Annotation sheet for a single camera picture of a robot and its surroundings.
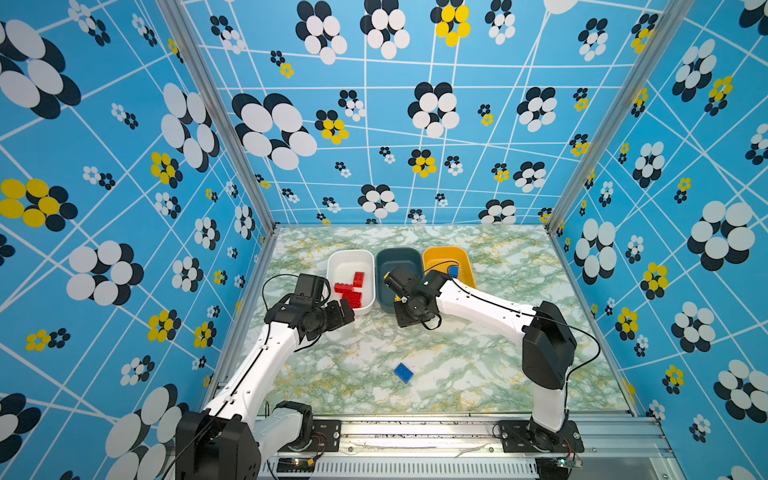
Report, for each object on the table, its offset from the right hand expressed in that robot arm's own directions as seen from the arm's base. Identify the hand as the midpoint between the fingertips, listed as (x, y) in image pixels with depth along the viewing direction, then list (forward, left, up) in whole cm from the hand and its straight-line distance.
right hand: (405, 318), depth 86 cm
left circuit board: (-34, +27, -10) cm, 45 cm away
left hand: (-2, +18, +4) cm, 18 cm away
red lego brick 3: (+10, +16, -6) cm, 20 cm away
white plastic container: (+24, +23, -7) cm, 34 cm away
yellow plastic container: (+28, -14, -7) cm, 32 cm away
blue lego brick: (+21, -17, -5) cm, 28 cm away
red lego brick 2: (+14, +21, -5) cm, 26 cm away
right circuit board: (-34, -34, -8) cm, 49 cm away
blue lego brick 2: (-13, +1, -7) cm, 15 cm away
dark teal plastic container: (+25, +5, -4) cm, 26 cm away
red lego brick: (+17, +16, -6) cm, 24 cm away
